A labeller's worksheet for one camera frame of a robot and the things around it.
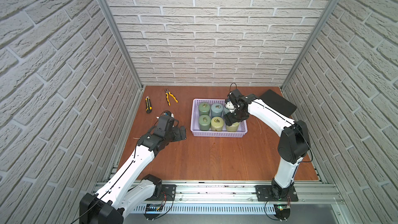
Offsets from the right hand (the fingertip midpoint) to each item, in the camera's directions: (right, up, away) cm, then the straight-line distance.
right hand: (234, 120), depth 89 cm
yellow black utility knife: (-57, +9, +18) cm, 61 cm away
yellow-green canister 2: (-1, -5, 0) cm, 5 cm away
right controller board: (+18, -40, -19) cm, 48 cm away
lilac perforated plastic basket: (-24, -6, +8) cm, 26 cm away
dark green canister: (-18, +6, +8) cm, 21 cm away
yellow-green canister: (-11, -3, +1) cm, 11 cm away
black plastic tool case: (+37, +11, +20) cm, 43 cm away
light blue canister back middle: (-10, +6, +7) cm, 14 cm away
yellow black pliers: (-46, +17, +24) cm, 55 cm away
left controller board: (-43, -40, -16) cm, 61 cm away
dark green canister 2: (-18, -1, +1) cm, 18 cm away
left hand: (-31, -4, -9) cm, 32 cm away
